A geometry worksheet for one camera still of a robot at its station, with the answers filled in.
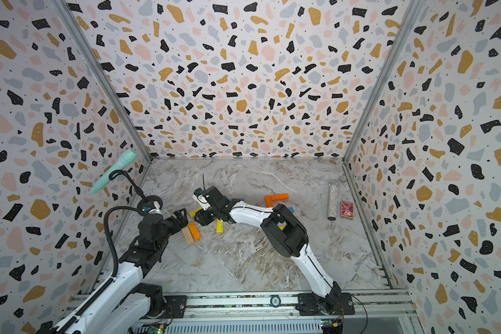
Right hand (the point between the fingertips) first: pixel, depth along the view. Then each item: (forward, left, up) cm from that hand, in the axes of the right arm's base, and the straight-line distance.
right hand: (202, 215), depth 92 cm
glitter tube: (+18, -62, -4) cm, 64 cm away
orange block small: (-5, +3, -4) cm, 8 cm away
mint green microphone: (+8, +23, +28) cm, 37 cm away
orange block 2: (+12, -29, -6) cm, 32 cm away
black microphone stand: (+4, +28, +23) cm, 36 cm away
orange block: (+14, -32, -5) cm, 35 cm away
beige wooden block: (-8, +5, -4) cm, 10 cm away
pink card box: (+8, -67, -6) cm, 68 cm away
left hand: (-4, +6, +8) cm, 11 cm away
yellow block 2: (+1, +5, 0) cm, 5 cm away
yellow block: (-3, -7, -4) cm, 9 cm away
